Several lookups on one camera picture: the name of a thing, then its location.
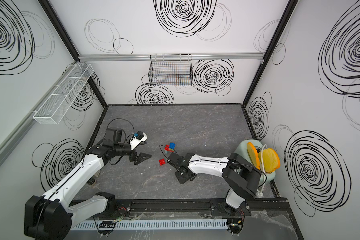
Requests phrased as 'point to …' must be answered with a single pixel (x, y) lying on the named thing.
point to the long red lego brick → (167, 147)
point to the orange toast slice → (253, 154)
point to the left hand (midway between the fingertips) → (146, 148)
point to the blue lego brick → (172, 145)
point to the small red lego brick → (162, 162)
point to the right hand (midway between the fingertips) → (183, 178)
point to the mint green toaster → (241, 152)
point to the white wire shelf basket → (58, 101)
